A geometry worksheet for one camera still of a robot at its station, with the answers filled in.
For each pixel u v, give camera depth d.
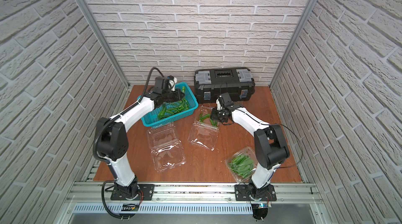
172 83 0.76
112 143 0.48
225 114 0.67
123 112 0.53
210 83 0.97
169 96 0.77
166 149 0.85
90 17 0.82
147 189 0.74
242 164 0.79
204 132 0.95
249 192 0.66
